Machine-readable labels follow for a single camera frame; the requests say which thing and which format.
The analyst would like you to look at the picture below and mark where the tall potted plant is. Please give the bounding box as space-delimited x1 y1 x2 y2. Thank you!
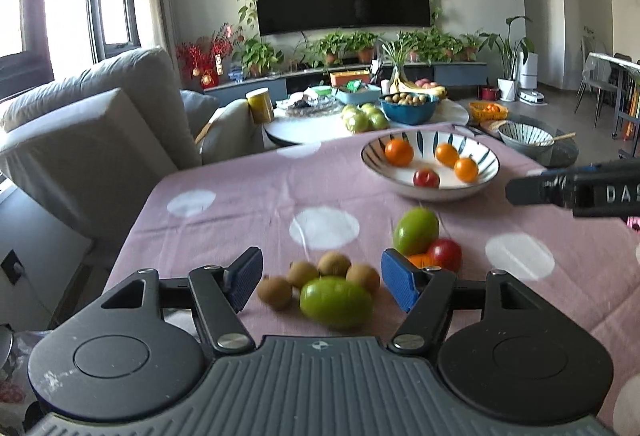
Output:
480 14 535 102

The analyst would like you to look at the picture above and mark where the dark tv cabinet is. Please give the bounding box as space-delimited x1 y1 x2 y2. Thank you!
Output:
204 62 488 106

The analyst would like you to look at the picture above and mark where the pile of green fruits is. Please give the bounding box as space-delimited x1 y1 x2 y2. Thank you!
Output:
341 104 390 134

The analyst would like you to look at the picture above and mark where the green mango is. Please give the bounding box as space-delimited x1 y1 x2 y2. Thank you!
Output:
393 208 439 256
299 277 373 331

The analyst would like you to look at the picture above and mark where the red flower decoration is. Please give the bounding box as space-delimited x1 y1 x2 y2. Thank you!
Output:
176 23 244 89

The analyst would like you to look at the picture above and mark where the blue striped white bowl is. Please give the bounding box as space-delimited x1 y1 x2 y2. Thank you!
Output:
361 128 500 202

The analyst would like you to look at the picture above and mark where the brown kiwi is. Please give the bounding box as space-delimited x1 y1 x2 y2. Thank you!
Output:
286 260 319 290
317 251 352 277
257 276 293 310
345 264 381 294

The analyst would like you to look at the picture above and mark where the grey sofa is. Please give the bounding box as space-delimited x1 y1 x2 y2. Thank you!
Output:
1 47 262 245

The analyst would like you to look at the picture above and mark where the dark red apple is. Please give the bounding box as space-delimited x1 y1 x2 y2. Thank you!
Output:
426 238 462 274

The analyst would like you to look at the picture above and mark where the orange basket of fruit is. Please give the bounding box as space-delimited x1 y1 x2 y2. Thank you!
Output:
469 101 509 123

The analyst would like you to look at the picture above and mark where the orange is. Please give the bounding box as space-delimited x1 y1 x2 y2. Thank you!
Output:
408 253 435 269
384 139 414 167
454 156 480 184
435 142 459 168

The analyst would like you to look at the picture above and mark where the teal snack tray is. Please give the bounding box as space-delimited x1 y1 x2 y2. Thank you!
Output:
333 84 382 106

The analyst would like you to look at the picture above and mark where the pink polka dot tablecloth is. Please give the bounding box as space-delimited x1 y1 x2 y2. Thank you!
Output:
102 123 640 432

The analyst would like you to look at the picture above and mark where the bunch of bananas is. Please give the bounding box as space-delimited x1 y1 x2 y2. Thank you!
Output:
390 69 447 99

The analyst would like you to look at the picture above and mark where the small striped bowl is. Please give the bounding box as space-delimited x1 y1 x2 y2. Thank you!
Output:
498 121 554 159

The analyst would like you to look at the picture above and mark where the wall power socket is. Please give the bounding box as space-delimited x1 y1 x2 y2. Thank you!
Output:
1 250 25 286

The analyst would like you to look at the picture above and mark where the blue bowl of nuts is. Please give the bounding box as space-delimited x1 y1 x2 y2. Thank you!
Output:
380 92 440 125

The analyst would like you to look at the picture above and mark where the yellow jar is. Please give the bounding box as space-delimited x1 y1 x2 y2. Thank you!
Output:
245 87 274 124

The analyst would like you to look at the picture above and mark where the round white coffee table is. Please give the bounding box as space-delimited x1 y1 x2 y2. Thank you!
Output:
264 89 470 147

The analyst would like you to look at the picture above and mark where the small red apple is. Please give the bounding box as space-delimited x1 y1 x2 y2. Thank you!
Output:
412 167 440 188

